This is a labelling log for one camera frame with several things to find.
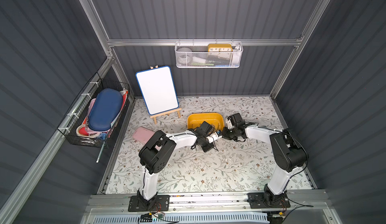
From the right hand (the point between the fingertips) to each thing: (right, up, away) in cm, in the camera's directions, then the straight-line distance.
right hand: (224, 133), depth 96 cm
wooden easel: (-46, +11, +3) cm, 47 cm away
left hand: (-8, -7, -3) cm, 11 cm away
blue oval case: (-60, +16, -29) cm, 68 cm away
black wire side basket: (-70, +8, -33) cm, 78 cm away
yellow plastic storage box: (-19, +9, +7) cm, 22 cm away
